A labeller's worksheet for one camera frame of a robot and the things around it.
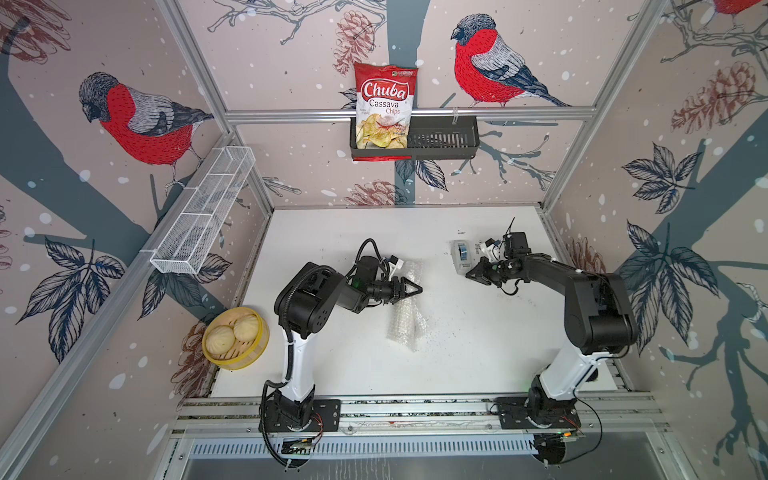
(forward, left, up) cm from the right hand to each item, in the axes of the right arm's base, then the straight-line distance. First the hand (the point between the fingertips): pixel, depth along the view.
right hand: (466, 272), depth 96 cm
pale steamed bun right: (-21, +66, +1) cm, 69 cm away
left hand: (-7, +15, +1) cm, 16 cm away
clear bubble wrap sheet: (-18, +19, +1) cm, 26 cm away
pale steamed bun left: (-25, +71, +1) cm, 76 cm away
